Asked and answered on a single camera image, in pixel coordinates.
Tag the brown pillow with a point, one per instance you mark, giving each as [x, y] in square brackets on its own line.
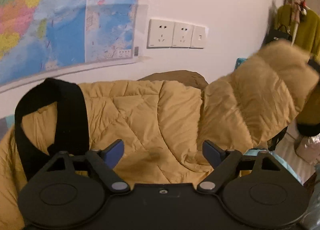
[185, 77]

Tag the teal perforated plastic basket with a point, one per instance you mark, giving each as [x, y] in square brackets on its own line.
[239, 61]

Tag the olive green hanging garment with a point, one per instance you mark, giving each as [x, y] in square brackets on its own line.
[308, 30]

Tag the colourful wall map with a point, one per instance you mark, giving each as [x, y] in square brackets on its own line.
[43, 35]

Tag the tan puffer coat black collar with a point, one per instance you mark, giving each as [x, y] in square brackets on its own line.
[47, 182]

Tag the hanging plush ornament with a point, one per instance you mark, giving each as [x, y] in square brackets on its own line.
[298, 10]

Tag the white socket left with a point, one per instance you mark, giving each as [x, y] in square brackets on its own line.
[160, 33]

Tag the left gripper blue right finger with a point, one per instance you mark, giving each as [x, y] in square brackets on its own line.
[224, 164]

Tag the white socket middle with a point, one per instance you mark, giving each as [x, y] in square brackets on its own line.
[182, 35]

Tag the black handbag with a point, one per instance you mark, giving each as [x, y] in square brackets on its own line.
[282, 32]

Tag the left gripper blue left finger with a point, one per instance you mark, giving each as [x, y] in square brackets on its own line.
[103, 163]

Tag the teal grey striped bedsheet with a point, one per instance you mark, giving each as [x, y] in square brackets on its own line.
[5, 124]

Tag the white socket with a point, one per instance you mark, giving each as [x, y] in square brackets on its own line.
[182, 35]
[160, 33]

